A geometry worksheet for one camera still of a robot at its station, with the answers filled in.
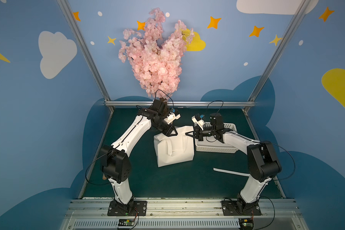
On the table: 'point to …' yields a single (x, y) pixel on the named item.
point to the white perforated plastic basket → (210, 144)
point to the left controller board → (126, 222)
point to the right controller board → (246, 224)
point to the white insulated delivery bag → (175, 149)
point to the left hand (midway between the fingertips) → (174, 130)
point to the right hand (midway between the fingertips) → (188, 132)
